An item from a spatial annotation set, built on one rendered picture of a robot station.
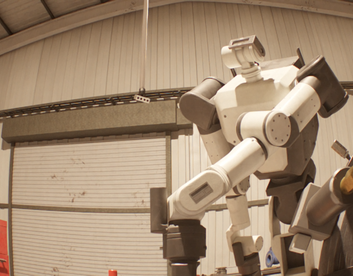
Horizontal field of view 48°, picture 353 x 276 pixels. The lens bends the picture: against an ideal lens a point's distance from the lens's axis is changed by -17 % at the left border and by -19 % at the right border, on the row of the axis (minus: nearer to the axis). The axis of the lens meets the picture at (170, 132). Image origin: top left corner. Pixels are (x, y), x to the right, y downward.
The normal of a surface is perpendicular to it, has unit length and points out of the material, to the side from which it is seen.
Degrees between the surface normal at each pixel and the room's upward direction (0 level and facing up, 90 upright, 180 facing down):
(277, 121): 109
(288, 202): 133
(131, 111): 90
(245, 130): 103
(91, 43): 90
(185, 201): 90
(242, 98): 88
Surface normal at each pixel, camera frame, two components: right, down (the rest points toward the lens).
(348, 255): -0.06, -0.36
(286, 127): 0.47, 0.00
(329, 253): -0.86, -0.28
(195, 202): 0.26, -0.36
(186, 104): -0.55, 0.45
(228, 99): -0.65, -0.30
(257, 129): -0.88, 0.07
